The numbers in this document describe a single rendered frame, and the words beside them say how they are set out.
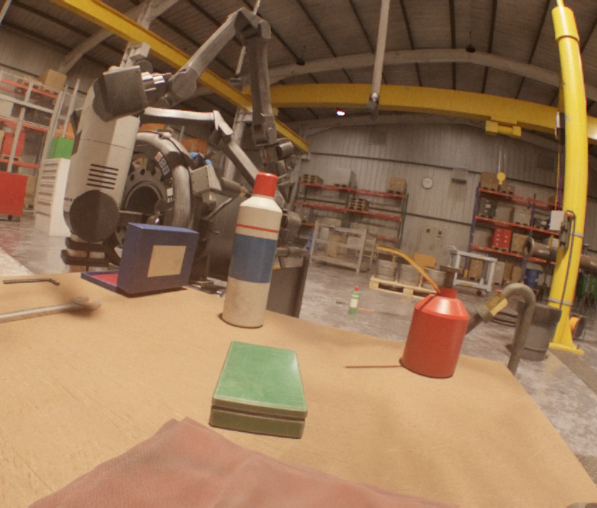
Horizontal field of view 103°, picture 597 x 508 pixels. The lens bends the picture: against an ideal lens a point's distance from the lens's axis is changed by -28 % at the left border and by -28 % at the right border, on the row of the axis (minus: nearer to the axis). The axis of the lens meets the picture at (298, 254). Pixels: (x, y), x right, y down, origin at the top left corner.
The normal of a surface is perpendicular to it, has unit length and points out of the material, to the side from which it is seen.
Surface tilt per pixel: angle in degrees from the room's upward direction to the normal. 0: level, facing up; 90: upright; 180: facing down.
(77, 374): 0
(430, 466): 0
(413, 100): 90
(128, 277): 90
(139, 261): 96
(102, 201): 90
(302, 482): 3
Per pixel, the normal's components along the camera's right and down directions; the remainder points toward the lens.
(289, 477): 0.19, -0.98
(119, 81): 0.72, 0.17
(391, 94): -0.41, -0.02
